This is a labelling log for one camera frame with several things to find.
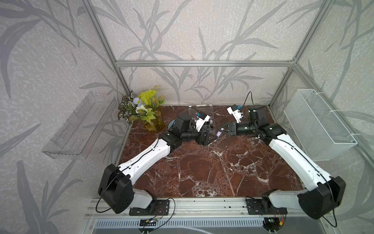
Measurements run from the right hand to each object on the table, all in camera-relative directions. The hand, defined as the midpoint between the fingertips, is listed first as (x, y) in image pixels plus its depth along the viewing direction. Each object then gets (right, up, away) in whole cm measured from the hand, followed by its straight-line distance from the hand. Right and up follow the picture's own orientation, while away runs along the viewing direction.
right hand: (219, 128), depth 71 cm
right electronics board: (+28, -50, +3) cm, 57 cm away
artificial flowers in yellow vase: (-43, +11, +17) cm, 47 cm away
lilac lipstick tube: (-1, -3, -1) cm, 3 cm away
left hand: (-3, -3, +1) cm, 5 cm away
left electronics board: (-35, -46, -1) cm, 58 cm away
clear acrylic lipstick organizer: (-2, -1, +30) cm, 30 cm away
